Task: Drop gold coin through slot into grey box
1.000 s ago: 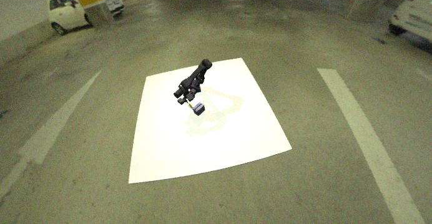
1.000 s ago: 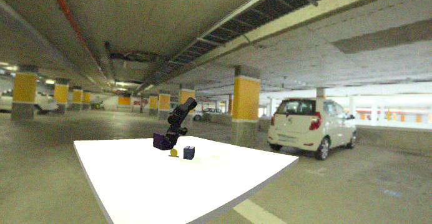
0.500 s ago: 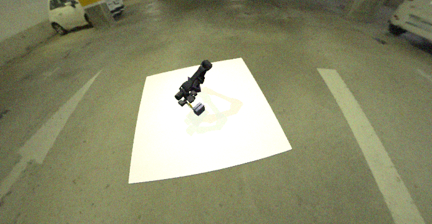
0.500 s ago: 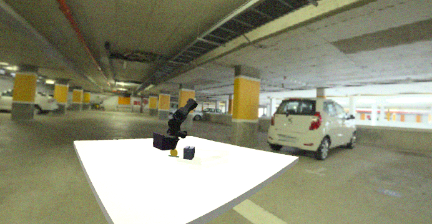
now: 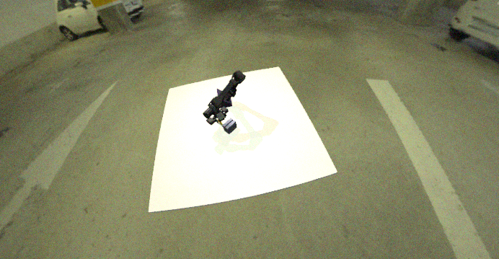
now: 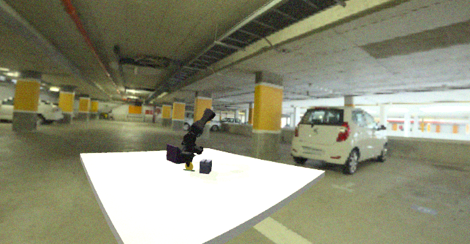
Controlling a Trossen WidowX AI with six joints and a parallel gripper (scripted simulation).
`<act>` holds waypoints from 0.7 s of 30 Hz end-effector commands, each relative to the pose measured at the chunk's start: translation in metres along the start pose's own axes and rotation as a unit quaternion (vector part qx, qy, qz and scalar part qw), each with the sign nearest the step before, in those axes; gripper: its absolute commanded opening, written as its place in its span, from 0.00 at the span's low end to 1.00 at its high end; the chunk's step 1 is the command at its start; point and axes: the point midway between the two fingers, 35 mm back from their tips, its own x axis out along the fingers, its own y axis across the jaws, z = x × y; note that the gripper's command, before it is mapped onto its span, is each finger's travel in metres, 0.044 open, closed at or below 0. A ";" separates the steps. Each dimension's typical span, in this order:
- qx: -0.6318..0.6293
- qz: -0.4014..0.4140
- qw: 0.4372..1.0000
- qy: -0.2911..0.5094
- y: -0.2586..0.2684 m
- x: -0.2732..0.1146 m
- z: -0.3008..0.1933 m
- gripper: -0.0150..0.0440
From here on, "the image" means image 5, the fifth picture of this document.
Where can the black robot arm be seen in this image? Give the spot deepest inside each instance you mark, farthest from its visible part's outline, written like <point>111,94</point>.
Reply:
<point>228,92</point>

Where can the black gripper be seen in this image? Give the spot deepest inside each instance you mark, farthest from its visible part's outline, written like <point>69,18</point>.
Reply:
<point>213,120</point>

